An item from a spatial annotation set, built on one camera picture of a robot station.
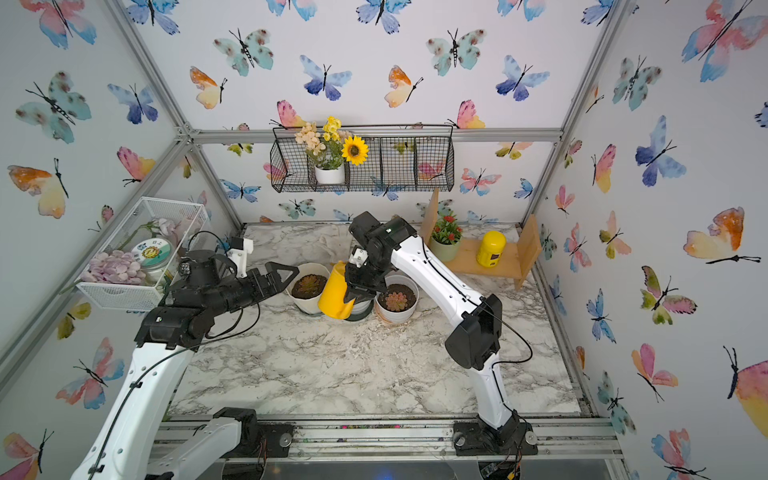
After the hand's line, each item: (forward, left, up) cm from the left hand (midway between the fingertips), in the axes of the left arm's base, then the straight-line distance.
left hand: (290, 273), depth 69 cm
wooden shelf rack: (+19, -64, -22) cm, 71 cm away
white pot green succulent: (+6, -13, -28) cm, 32 cm away
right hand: (-3, -12, -7) cm, 14 cm away
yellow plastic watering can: (+1, -7, -12) cm, 14 cm away
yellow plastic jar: (+18, -54, -14) cm, 59 cm away
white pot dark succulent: (+9, +2, -18) cm, 21 cm away
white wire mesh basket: (+17, +33, +1) cm, 37 cm away
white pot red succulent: (+4, -25, -21) cm, 33 cm away
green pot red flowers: (+20, -40, -11) cm, 46 cm away
